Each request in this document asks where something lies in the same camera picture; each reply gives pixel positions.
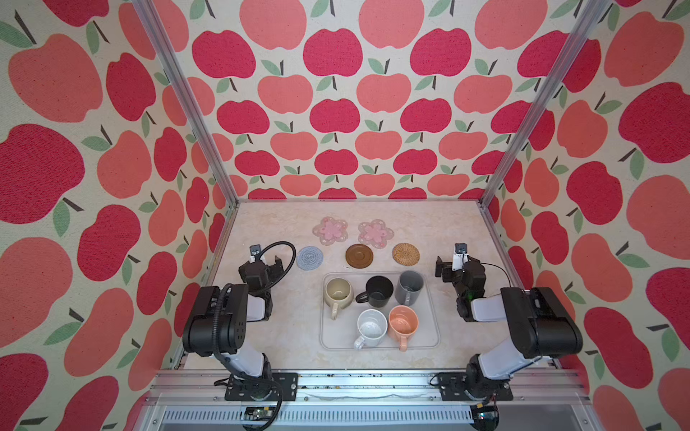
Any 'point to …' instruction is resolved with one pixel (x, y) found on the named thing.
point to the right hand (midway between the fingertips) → (460, 257)
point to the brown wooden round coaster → (359, 256)
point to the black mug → (378, 292)
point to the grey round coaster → (309, 259)
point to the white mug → (372, 325)
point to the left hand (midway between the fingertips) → (266, 259)
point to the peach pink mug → (402, 322)
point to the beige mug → (339, 294)
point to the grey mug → (408, 288)
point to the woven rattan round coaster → (405, 254)
